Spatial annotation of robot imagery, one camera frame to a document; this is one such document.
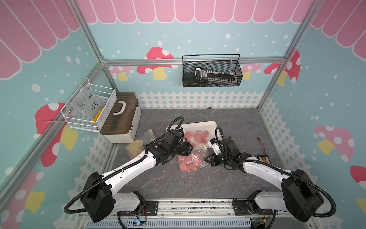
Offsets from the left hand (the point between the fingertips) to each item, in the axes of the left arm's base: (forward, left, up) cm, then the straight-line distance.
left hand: (188, 149), depth 79 cm
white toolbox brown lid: (+13, +40, +4) cm, 43 cm away
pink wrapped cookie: (+17, -7, -13) cm, 22 cm away
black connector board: (+2, -50, -14) cm, 52 cm away
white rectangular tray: (+29, -19, -16) cm, 38 cm away
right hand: (-2, -10, -7) cm, 13 cm away
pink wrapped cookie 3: (+21, -14, -13) cm, 28 cm away
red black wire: (+19, -51, -15) cm, 56 cm away
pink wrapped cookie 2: (+15, -11, -14) cm, 23 cm away
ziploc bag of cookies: (-2, -6, -9) cm, 11 cm away
